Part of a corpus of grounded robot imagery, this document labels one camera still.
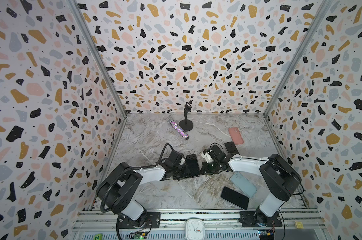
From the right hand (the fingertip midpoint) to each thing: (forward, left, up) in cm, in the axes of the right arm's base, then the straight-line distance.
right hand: (196, 171), depth 87 cm
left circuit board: (-30, +27, -3) cm, 41 cm away
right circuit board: (-29, -33, -4) cm, 44 cm away
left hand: (-2, +2, 0) cm, 2 cm away
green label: (-32, +45, 0) cm, 55 cm away
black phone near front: (-13, -22, -5) cm, 26 cm away
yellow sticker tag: (-25, -50, -2) cm, 56 cm away
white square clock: (-28, +1, +1) cm, 28 cm away
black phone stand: (+38, +7, -3) cm, 39 cm away
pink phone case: (+31, -30, -6) cm, 43 cm away
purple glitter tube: (+33, +13, -1) cm, 35 cm away
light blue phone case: (-6, -28, -4) cm, 29 cm away
